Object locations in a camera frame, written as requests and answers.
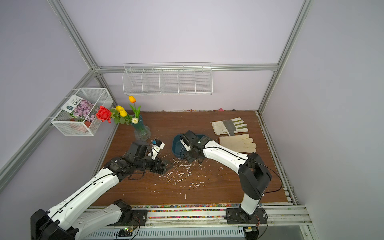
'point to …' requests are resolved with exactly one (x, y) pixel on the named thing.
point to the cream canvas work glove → (241, 143)
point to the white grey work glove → (230, 127)
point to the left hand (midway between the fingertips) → (166, 164)
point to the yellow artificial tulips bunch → (118, 113)
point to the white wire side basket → (64, 123)
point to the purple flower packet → (81, 108)
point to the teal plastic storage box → (178, 149)
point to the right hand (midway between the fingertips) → (190, 153)
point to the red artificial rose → (104, 114)
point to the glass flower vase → (142, 132)
